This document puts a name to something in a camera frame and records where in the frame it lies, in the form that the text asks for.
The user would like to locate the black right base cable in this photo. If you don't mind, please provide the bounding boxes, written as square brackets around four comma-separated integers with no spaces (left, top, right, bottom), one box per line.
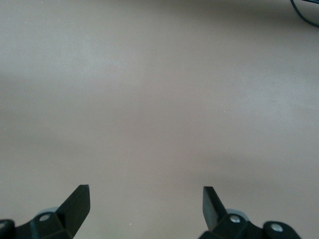
[290,0,319,27]

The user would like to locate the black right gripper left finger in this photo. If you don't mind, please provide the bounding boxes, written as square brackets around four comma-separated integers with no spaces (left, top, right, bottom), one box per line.
[0,184,91,239]

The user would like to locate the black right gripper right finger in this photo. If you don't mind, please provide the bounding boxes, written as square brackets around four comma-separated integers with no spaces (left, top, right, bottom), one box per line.
[198,186,301,239]

